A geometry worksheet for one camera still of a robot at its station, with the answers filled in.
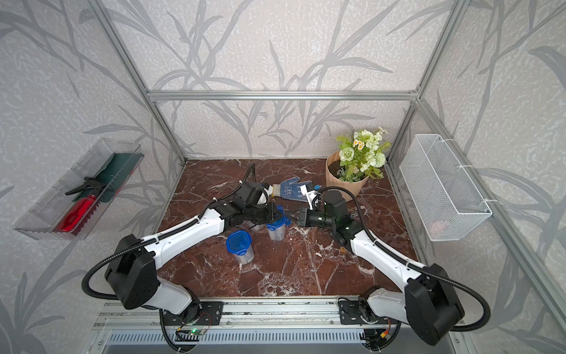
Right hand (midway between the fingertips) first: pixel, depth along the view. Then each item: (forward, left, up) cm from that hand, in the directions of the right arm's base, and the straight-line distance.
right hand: (285, 214), depth 75 cm
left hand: (+3, +1, -5) cm, 6 cm away
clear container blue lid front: (-5, +18, -12) cm, 22 cm away
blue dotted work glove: (+26, -1, -21) cm, 33 cm away
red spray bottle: (-7, +55, +15) cm, 58 cm away
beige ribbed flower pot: (+20, -19, -6) cm, 28 cm away
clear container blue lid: (0, +4, -11) cm, 12 cm away
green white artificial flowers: (+24, -30, +5) cm, 39 cm away
